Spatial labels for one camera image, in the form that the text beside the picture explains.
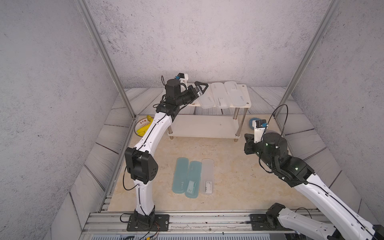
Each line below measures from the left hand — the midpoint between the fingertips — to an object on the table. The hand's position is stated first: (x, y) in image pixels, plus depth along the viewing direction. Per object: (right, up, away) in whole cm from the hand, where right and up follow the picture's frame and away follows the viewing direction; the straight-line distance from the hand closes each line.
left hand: (207, 88), depth 75 cm
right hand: (+17, -23, -8) cm, 29 cm away
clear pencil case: (+1, -50, +17) cm, 53 cm away
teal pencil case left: (-15, -49, +14) cm, 53 cm away
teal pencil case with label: (-7, -50, +12) cm, 51 cm away
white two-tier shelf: (+5, -19, +32) cm, 38 cm away
